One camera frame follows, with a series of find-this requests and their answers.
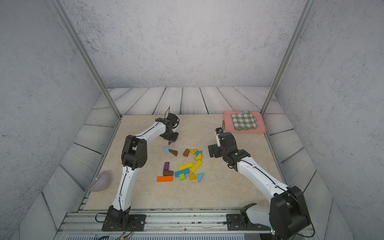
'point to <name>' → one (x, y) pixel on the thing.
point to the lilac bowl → (103, 181)
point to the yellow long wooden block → (185, 166)
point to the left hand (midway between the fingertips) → (175, 139)
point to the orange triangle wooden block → (193, 151)
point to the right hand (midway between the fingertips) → (219, 144)
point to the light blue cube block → (166, 149)
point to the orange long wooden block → (165, 178)
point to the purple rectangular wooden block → (166, 166)
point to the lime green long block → (196, 166)
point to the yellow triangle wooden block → (199, 157)
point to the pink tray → (228, 124)
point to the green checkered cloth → (244, 120)
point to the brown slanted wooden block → (173, 152)
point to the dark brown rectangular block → (167, 173)
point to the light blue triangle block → (200, 176)
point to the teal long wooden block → (183, 171)
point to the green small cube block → (182, 177)
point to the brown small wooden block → (186, 152)
